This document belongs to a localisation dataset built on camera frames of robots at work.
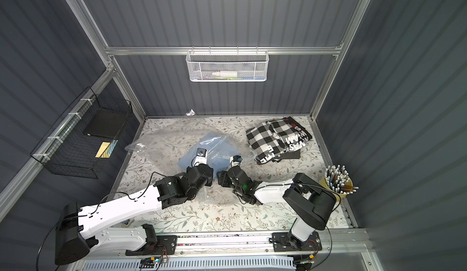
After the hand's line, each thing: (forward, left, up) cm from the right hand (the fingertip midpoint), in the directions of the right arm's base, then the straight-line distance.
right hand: (219, 176), depth 86 cm
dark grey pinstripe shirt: (+12, -35, 0) cm, 37 cm away
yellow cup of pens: (-6, -49, +11) cm, 51 cm away
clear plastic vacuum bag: (+18, +32, -7) cm, 37 cm away
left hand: (-2, +3, +12) cm, 12 cm away
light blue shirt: (+6, -1, +15) cm, 16 cm away
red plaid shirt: (+40, -45, -6) cm, 60 cm away
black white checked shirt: (+19, -26, +5) cm, 33 cm away
